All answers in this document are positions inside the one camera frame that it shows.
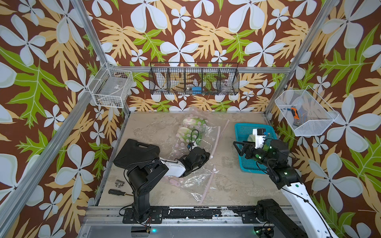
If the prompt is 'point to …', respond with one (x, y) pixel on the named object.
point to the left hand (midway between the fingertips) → (213, 151)
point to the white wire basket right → (305, 112)
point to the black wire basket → (194, 78)
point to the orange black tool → (295, 115)
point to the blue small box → (197, 90)
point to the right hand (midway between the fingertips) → (237, 142)
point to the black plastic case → (133, 153)
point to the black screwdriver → (118, 192)
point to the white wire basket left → (110, 87)
